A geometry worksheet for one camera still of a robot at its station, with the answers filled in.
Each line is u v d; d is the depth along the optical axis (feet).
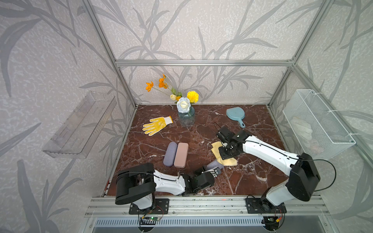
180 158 2.94
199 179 2.06
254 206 2.38
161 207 2.40
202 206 2.47
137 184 1.62
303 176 1.38
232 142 1.91
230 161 2.55
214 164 2.76
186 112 2.53
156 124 3.55
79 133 2.26
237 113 3.77
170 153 2.96
